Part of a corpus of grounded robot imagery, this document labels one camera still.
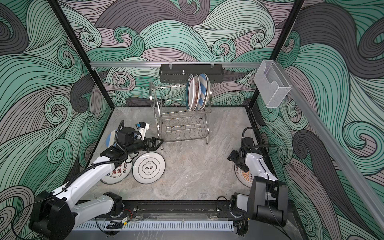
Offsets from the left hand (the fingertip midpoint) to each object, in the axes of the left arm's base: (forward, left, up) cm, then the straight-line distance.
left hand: (158, 139), depth 79 cm
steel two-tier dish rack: (+24, -6, -14) cm, 28 cm away
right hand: (-5, -45, -15) cm, 48 cm away
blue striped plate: (+11, +38, -19) cm, 43 cm away
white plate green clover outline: (-9, +7, -18) cm, 21 cm away
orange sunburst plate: (-14, -50, -17) cm, 54 cm away
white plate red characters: (-13, +23, -18) cm, 31 cm away
